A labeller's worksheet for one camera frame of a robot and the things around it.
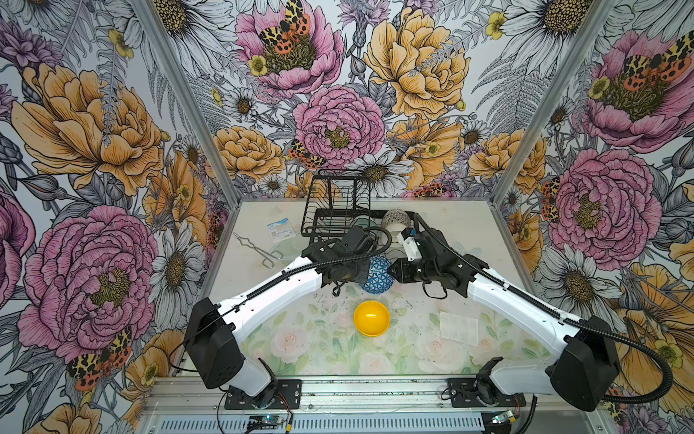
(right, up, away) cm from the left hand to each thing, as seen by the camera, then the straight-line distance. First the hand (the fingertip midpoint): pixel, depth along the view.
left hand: (355, 276), depth 79 cm
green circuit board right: (+38, -35, -7) cm, 52 cm away
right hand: (+11, -1, +1) cm, 11 cm away
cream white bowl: (+11, +8, -6) cm, 15 cm away
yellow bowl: (+5, -15, +7) cm, 17 cm away
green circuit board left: (-23, -36, -8) cm, 44 cm away
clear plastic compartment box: (+33, -18, +8) cm, 38 cm away
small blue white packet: (-30, +13, +33) cm, 46 cm away
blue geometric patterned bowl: (+7, -1, +3) cm, 7 cm away
